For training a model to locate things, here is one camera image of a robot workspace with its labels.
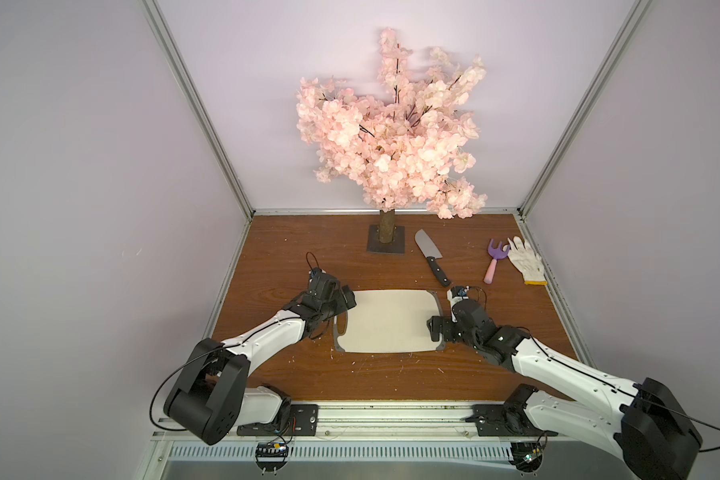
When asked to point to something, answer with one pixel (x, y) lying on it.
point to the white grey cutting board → (384, 321)
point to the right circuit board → (526, 456)
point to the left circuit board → (271, 456)
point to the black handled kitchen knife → (431, 252)
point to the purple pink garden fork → (495, 253)
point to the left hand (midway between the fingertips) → (345, 297)
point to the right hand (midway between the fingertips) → (443, 315)
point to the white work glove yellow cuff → (527, 260)
